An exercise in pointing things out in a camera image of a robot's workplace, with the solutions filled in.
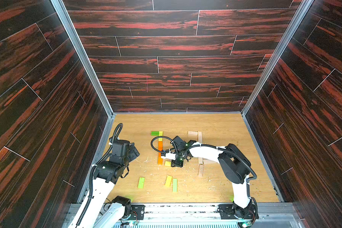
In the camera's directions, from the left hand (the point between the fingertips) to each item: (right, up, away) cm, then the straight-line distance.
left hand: (132, 150), depth 76 cm
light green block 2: (+24, -22, +6) cm, 33 cm away
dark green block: (+9, +8, +32) cm, 34 cm away
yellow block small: (+19, -20, +8) cm, 29 cm away
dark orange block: (+14, -1, +23) cm, 26 cm away
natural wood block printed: (+37, +8, +29) cm, 48 cm away
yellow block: (+19, -11, +14) cm, 26 cm away
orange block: (+14, -10, +15) cm, 23 cm away
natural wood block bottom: (+40, -15, +12) cm, 44 cm away
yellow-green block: (+13, +7, +29) cm, 33 cm away
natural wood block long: (+42, +5, +26) cm, 50 cm away
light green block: (+3, -21, +7) cm, 22 cm away
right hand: (+24, -10, +18) cm, 32 cm away
